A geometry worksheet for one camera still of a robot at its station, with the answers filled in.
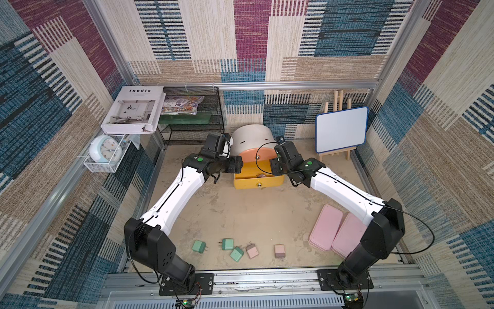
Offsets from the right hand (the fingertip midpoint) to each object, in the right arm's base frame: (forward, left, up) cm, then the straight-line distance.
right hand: (277, 159), depth 84 cm
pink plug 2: (-31, +11, -21) cm, 39 cm away
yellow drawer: (0, +9, -11) cm, 14 cm away
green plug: (-29, +34, -20) cm, 49 cm away
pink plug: (-2, +6, -10) cm, 12 cm away
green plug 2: (-28, +22, -20) cm, 41 cm away
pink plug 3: (-31, 0, -21) cm, 38 cm away
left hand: (-2, +18, +2) cm, 18 cm away
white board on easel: (+24, -36, -6) cm, 43 cm away
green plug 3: (-32, +18, -20) cm, 42 cm away
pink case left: (-22, -21, -21) cm, 37 cm away
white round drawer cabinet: (+13, +11, +1) cm, 17 cm away
